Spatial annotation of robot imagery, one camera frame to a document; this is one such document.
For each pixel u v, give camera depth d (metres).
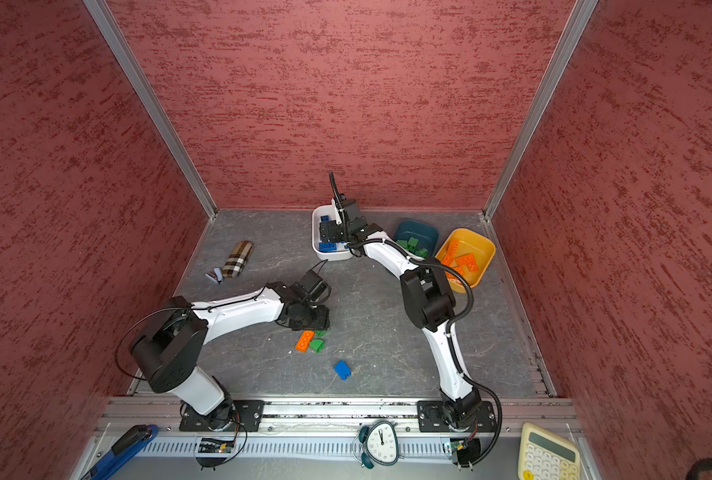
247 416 0.75
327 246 1.07
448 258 1.06
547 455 0.68
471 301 0.51
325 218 1.17
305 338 0.87
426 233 1.13
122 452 0.67
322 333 0.87
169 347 0.45
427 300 0.57
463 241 1.09
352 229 0.77
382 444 0.67
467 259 1.04
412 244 1.04
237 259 1.03
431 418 0.74
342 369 0.83
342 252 1.01
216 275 1.00
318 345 0.84
